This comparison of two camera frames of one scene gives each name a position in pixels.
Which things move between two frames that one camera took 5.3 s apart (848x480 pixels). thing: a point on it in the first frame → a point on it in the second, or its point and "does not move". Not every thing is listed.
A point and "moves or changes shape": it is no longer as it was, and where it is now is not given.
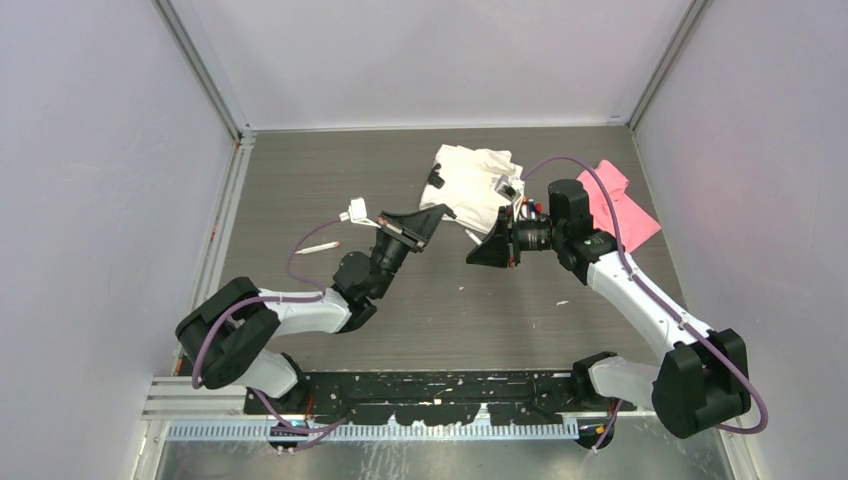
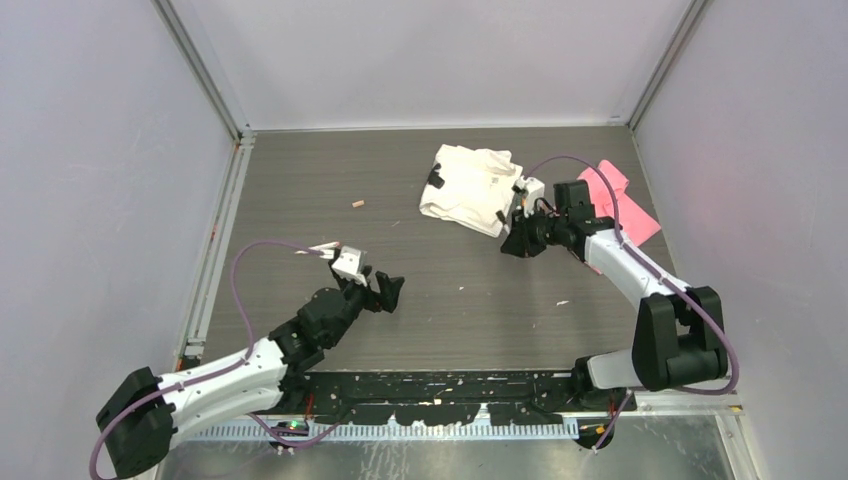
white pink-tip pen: x=316 y=248 does not move
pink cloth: x=635 y=227 does not move
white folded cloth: x=469 y=176 does not move
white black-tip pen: x=474 y=238 moves or changes shape
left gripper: x=413 y=230 → x=388 y=288
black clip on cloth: x=434 y=178 does not move
